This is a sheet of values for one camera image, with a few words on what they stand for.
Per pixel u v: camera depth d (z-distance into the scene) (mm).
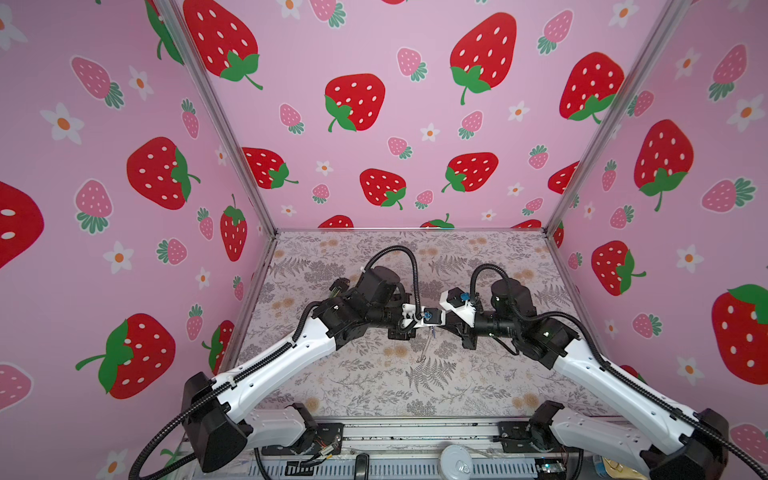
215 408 389
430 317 561
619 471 662
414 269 560
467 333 614
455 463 662
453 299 582
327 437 743
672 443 396
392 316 592
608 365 464
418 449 732
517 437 732
